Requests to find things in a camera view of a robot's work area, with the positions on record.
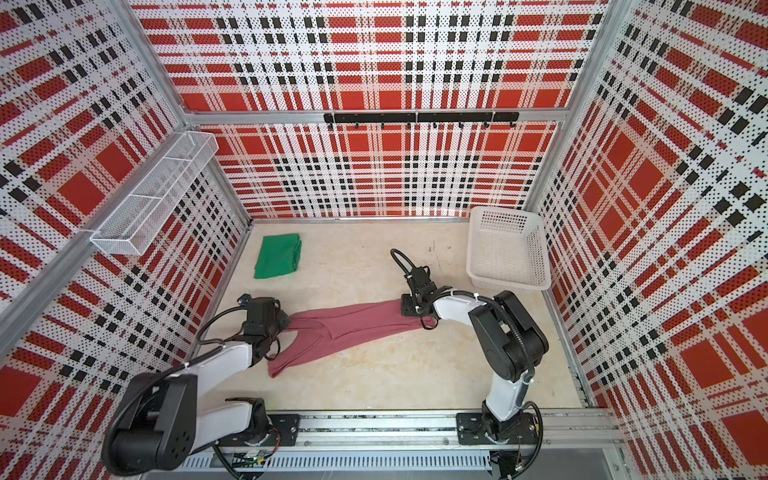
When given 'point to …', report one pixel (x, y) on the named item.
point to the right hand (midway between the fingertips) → (409, 307)
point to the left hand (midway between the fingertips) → (280, 319)
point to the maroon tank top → (314, 331)
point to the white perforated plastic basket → (507, 250)
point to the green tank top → (278, 254)
